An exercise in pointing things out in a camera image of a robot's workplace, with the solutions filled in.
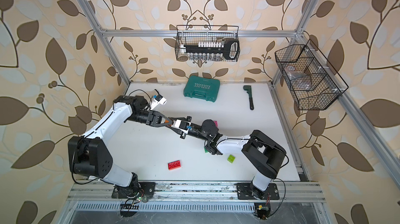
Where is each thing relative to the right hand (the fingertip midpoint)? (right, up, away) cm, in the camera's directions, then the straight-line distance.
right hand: (169, 119), depth 71 cm
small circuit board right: (+44, -43, +1) cm, 61 cm away
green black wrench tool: (+49, +17, +44) cm, 68 cm away
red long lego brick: (0, -26, +11) cm, 28 cm away
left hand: (0, -1, -2) cm, 3 cm away
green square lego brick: (+17, -20, +15) cm, 31 cm away
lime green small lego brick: (+31, -23, +12) cm, 40 cm away
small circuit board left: (-19, -42, +1) cm, 46 cm away
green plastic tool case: (+14, +17, +41) cm, 46 cm away
